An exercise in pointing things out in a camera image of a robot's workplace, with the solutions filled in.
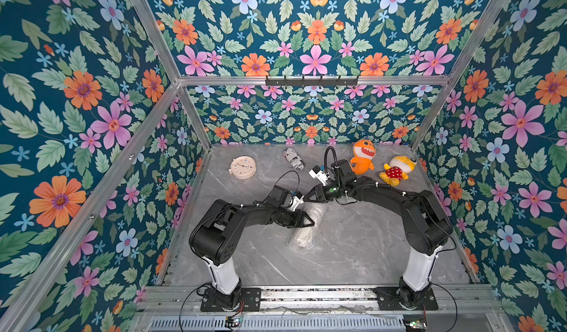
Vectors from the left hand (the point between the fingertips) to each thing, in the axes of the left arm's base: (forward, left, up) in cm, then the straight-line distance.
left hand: (312, 222), depth 88 cm
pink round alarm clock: (+32, +31, -1) cm, 45 cm away
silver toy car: (+35, +5, -1) cm, 36 cm away
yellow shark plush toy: (+22, -43, +2) cm, 49 cm away
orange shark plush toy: (+33, -30, +3) cm, 45 cm away
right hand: (+8, 0, +9) cm, 12 cm away
